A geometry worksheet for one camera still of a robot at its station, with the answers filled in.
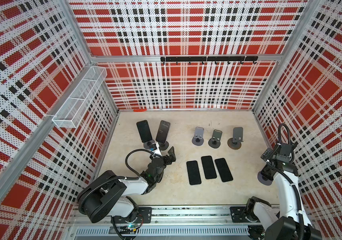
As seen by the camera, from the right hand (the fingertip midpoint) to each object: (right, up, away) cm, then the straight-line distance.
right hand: (278, 161), depth 77 cm
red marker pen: (-86, +31, +46) cm, 102 cm away
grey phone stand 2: (-39, +8, +25) cm, 47 cm away
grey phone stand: (-28, +7, +22) cm, 36 cm away
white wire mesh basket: (-120, +26, +14) cm, 123 cm away
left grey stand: (-63, +4, +23) cm, 67 cm away
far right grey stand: (-14, +7, +22) cm, 27 cm away
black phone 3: (-44, -10, +11) cm, 46 cm away
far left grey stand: (-74, +6, +22) cm, 77 cm away
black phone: (-75, +15, +19) cm, 79 cm away
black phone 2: (-63, +15, +16) cm, 66 cm away
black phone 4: (-25, -9, +12) cm, 29 cm away
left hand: (-59, +4, +10) cm, 60 cm away
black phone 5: (-34, -8, +14) cm, 37 cm away
